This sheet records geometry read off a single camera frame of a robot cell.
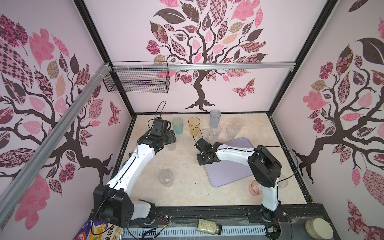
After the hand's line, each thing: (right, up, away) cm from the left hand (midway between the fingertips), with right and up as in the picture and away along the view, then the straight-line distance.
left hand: (169, 138), depth 82 cm
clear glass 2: (+41, +3, +24) cm, 48 cm away
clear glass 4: (+21, +1, +21) cm, 30 cm away
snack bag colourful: (-33, -43, -13) cm, 56 cm away
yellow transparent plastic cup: (+14, +9, +17) cm, 24 cm away
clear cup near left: (-2, -24, +2) cm, 24 cm away
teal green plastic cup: (+3, +8, +18) cm, 20 cm away
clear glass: (+48, +9, +27) cm, 56 cm away
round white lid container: (+70, -39, -18) cm, 82 cm away
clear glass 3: (+29, +3, +23) cm, 37 cm away
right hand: (+18, -14, +11) cm, 25 cm away
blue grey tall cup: (+28, +13, +20) cm, 37 cm away
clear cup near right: (+64, -25, -2) cm, 69 cm away
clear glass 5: (-1, -7, +15) cm, 16 cm away
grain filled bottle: (+21, -40, -15) cm, 48 cm away
